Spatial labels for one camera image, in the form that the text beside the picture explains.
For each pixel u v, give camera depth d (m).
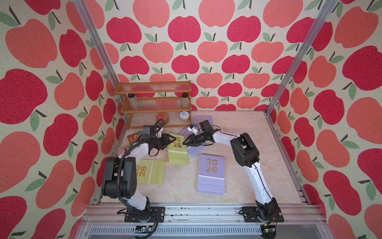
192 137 0.93
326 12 0.71
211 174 0.84
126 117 1.21
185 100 0.98
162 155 0.93
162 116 1.14
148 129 0.74
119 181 0.43
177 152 0.93
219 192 0.81
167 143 0.82
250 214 0.73
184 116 1.11
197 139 0.94
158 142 0.80
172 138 0.88
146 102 1.19
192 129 0.98
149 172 0.88
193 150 0.98
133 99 0.98
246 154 0.63
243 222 0.73
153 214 0.73
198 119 1.15
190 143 0.93
